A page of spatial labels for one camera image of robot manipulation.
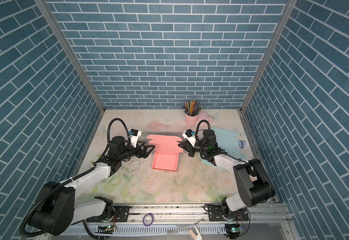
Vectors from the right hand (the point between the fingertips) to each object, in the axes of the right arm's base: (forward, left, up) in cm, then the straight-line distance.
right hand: (179, 142), depth 84 cm
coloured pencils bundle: (+31, -6, -1) cm, 31 cm away
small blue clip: (+11, -41, -14) cm, 45 cm away
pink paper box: (-2, +8, -7) cm, 11 cm away
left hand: (-3, +17, 0) cm, 17 cm away
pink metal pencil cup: (+24, -6, -7) cm, 26 cm away
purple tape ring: (-37, +14, -14) cm, 42 cm away
